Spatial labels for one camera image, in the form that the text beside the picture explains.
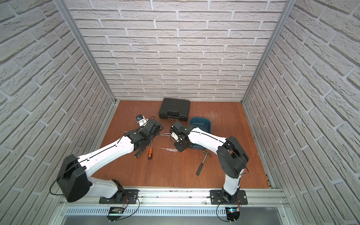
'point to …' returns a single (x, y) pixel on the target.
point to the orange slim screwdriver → (150, 153)
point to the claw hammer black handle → (200, 168)
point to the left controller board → (116, 210)
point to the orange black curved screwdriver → (167, 134)
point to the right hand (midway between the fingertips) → (183, 146)
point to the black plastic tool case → (175, 109)
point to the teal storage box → (204, 123)
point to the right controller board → (232, 211)
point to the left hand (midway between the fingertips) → (156, 126)
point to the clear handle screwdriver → (169, 149)
